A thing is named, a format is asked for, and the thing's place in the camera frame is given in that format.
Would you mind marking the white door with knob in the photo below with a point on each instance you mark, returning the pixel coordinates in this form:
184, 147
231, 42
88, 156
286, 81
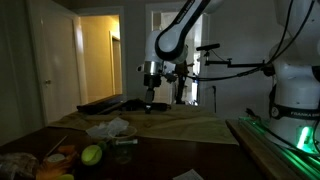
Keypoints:
60, 66

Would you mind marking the black stereo camera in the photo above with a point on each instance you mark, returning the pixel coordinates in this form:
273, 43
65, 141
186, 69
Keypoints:
208, 47

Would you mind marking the wooden hallway door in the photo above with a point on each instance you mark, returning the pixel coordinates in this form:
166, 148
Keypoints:
116, 63

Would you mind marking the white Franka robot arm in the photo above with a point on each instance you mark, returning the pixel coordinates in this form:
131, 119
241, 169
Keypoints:
173, 40

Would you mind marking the standing person in dark clothes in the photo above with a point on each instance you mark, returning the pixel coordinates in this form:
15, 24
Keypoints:
180, 90

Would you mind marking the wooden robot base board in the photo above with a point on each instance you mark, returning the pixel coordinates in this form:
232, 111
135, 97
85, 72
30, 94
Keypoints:
266, 156

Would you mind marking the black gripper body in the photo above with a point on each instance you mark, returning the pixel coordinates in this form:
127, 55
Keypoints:
152, 81

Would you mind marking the thin wooden stick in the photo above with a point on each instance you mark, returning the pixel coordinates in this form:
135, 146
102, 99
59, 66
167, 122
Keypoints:
56, 145

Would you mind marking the tan tablecloth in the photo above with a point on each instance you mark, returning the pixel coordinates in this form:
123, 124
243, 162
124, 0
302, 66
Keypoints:
173, 125

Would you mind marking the small green ball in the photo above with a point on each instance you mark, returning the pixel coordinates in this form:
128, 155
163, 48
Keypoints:
102, 145

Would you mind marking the clear plastic cup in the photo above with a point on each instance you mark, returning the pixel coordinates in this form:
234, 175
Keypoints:
123, 155

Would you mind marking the small yellow-green object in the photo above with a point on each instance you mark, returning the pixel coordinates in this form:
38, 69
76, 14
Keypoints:
65, 177

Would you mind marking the orange tiger plush toy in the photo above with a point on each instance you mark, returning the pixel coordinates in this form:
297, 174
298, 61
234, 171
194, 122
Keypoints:
55, 164

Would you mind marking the yellow-green tennis ball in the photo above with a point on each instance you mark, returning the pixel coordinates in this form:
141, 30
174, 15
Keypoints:
91, 155

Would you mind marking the dark marker with white end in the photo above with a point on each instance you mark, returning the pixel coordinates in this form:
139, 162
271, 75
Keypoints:
126, 141

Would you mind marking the clear crinkled plastic bag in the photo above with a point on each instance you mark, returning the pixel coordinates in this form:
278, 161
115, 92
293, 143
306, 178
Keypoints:
16, 164

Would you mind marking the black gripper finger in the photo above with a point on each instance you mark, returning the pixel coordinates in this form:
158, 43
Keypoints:
149, 96

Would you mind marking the crumpled white plastic wrap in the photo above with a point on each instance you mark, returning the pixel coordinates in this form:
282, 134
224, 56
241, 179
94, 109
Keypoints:
108, 128

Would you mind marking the white kitchen cabinet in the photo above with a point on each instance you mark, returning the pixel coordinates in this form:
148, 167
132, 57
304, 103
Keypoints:
166, 94

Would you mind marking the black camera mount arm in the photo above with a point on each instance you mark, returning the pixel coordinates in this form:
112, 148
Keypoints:
233, 63

